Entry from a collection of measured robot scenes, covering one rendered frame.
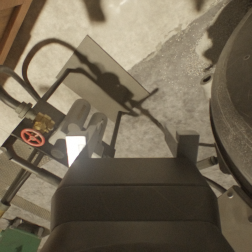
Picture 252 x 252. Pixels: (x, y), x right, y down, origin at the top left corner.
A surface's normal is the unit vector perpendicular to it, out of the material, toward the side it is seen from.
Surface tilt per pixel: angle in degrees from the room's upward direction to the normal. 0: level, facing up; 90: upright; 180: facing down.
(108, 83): 0
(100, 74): 0
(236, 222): 90
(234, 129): 88
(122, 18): 0
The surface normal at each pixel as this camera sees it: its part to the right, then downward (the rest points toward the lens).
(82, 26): -0.12, 0.65
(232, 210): -0.73, -0.57
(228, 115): -0.89, -0.41
